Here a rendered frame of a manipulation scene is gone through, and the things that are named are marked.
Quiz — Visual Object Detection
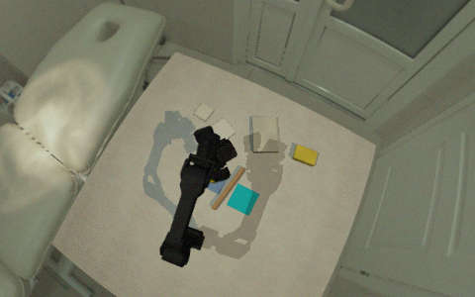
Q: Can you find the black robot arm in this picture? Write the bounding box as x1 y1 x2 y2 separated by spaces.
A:
160 132 238 267

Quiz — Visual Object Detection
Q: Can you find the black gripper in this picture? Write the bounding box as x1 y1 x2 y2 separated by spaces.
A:
194 126 231 182

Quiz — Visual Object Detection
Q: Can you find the yellow rectangular block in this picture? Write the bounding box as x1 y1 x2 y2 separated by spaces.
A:
292 145 318 166

